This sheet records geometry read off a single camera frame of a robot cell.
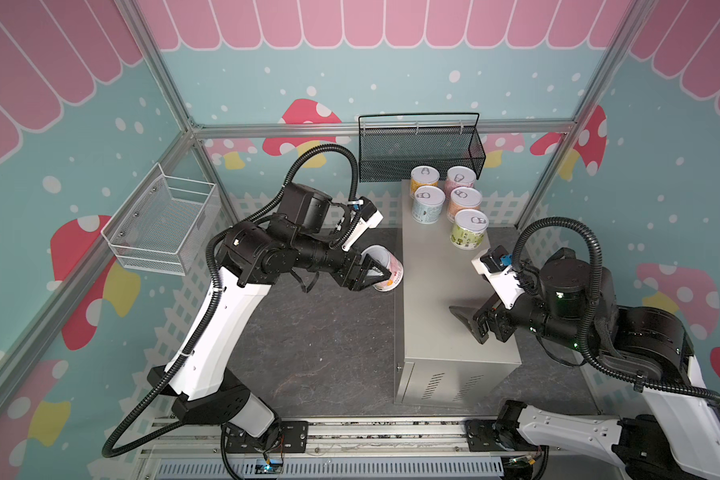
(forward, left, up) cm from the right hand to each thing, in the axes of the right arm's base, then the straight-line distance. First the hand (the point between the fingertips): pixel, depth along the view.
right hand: (469, 292), depth 54 cm
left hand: (+5, +18, 0) cm, 18 cm away
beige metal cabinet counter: (+1, -2, -39) cm, 39 cm away
